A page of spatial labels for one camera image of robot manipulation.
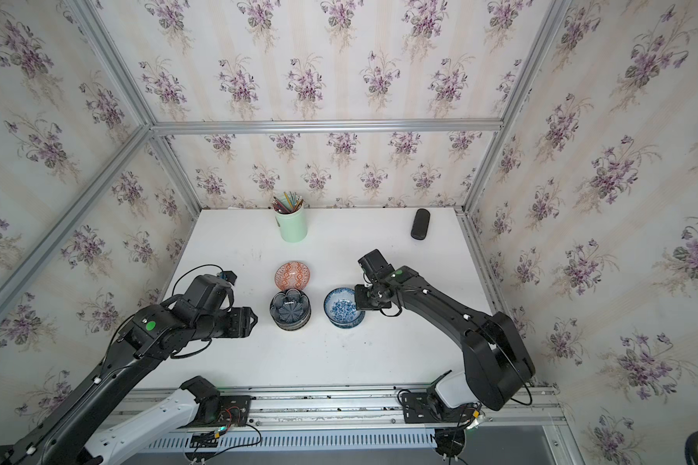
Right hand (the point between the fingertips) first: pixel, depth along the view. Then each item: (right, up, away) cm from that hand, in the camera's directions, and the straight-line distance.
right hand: (361, 302), depth 84 cm
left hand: (-28, -2, -14) cm, 31 cm away
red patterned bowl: (-23, +6, +14) cm, 28 cm away
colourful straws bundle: (-27, +32, +22) cm, 47 cm away
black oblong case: (+26, +25, +32) cm, 47 cm away
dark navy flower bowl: (-21, -2, +2) cm, 21 cm away
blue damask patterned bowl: (-3, -7, +1) cm, 8 cm away
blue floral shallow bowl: (-6, -1, +2) cm, 7 cm away
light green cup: (-25, +23, +21) cm, 40 cm away
